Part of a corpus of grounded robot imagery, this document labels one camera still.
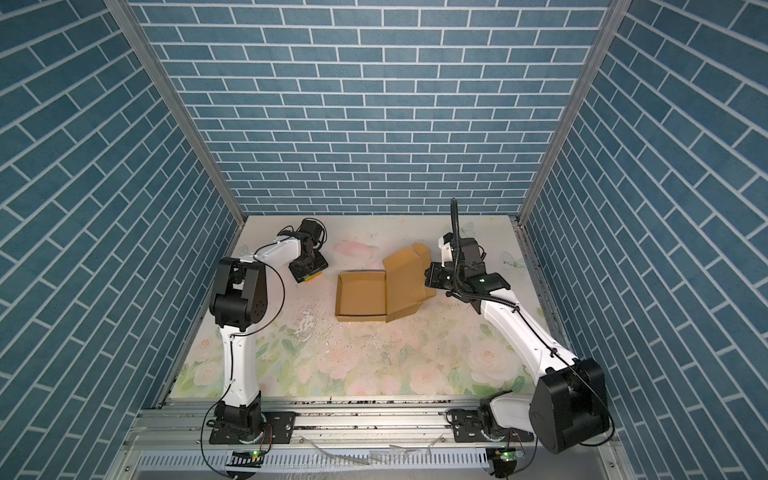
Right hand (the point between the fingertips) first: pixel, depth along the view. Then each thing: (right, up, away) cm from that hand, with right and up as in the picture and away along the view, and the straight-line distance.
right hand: (422, 268), depth 83 cm
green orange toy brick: (-37, -5, +16) cm, 41 cm away
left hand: (-36, -2, +22) cm, 42 cm away
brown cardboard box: (-11, -10, +13) cm, 20 cm away
